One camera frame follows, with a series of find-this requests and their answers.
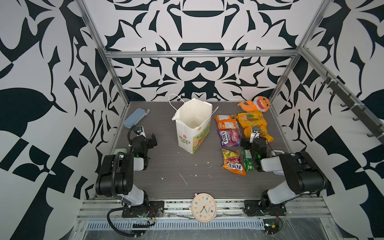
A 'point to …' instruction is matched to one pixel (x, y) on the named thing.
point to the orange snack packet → (226, 122)
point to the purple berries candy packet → (230, 137)
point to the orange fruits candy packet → (232, 161)
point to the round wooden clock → (204, 207)
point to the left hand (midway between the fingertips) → (144, 133)
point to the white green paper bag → (193, 120)
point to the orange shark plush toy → (260, 103)
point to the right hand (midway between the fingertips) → (253, 134)
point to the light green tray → (120, 150)
